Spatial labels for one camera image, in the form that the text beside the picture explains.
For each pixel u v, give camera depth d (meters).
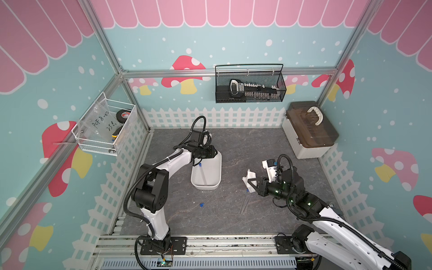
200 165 1.01
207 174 0.96
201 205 0.87
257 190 0.67
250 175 0.72
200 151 0.79
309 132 1.03
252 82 0.92
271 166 0.66
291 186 0.53
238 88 0.89
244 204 0.85
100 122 0.67
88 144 0.64
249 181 0.72
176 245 0.74
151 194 0.49
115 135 0.65
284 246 0.74
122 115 0.80
